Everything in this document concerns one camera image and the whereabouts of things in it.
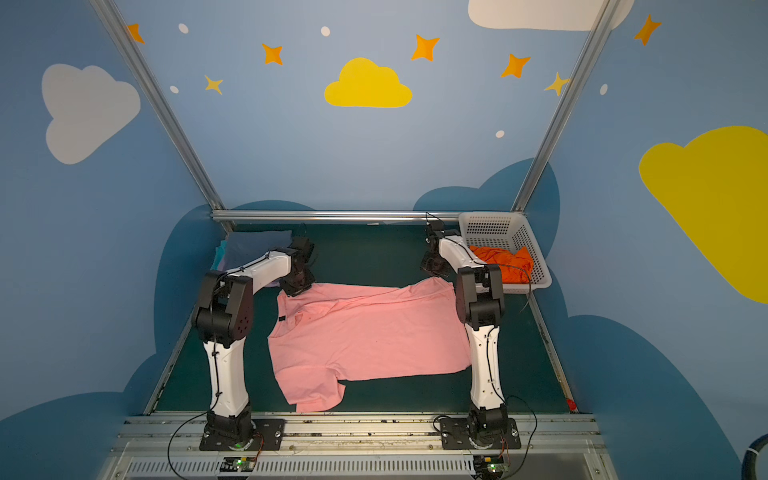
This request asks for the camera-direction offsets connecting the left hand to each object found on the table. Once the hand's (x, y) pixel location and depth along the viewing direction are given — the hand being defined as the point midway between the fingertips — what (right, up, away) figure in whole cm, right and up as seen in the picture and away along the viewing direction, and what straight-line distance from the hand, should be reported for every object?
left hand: (309, 287), depth 102 cm
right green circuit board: (+52, -40, -31) cm, 73 cm away
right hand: (+44, +6, +4) cm, 45 cm away
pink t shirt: (+11, -13, -9) cm, 20 cm away
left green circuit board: (-9, -39, -32) cm, 51 cm away
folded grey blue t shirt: (-23, +14, 0) cm, 27 cm away
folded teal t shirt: (-35, +12, +8) cm, 38 cm away
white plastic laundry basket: (+76, +21, +16) cm, 80 cm away
